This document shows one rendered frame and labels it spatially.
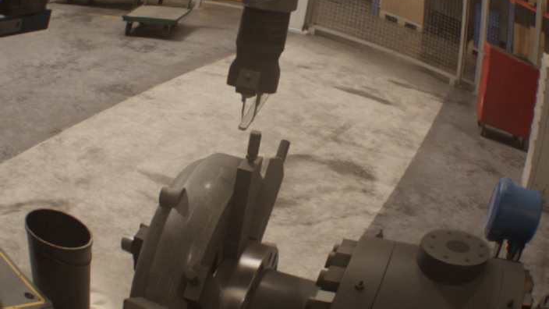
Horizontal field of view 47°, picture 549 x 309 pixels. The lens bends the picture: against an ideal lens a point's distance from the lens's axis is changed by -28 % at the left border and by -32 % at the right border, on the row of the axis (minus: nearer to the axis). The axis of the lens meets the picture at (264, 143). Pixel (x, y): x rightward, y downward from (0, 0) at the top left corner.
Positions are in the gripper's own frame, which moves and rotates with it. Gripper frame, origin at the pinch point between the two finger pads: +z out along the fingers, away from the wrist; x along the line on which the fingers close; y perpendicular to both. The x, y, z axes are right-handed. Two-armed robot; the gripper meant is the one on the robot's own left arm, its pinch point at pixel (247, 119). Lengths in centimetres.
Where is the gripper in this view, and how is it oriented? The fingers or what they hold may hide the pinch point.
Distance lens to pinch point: 139.6
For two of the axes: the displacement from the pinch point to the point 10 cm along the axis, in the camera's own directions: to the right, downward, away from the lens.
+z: -1.7, 9.1, 3.7
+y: -1.6, 3.5, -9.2
